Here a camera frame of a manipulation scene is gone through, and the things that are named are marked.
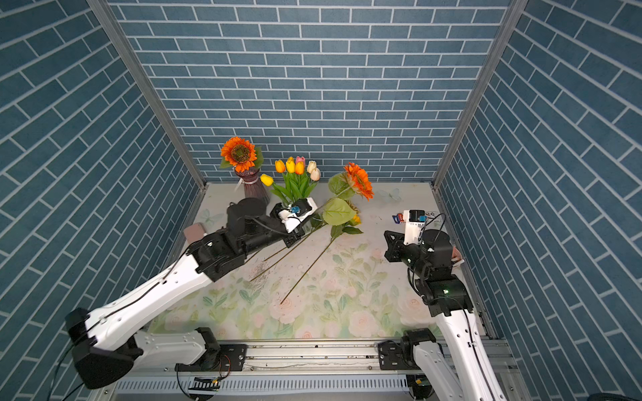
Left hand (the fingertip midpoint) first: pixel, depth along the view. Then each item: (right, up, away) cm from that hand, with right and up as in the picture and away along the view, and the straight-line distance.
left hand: (319, 213), depth 65 cm
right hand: (+20, -6, +7) cm, 22 cm away
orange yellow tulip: (-11, +9, +23) cm, 27 cm away
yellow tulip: (-18, +10, +19) cm, 28 cm away
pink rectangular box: (-54, -9, +38) cm, 67 cm away
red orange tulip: (-8, +11, +22) cm, 26 cm away
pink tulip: (-8, +18, +22) cm, 30 cm away
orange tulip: (-15, +15, +20) cm, 29 cm away
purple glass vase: (-28, +9, +32) cm, 44 cm away
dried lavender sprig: (-21, -22, +27) cm, 41 cm away
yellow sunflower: (+4, -9, +36) cm, 37 cm away
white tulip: (-4, +16, +21) cm, 27 cm away
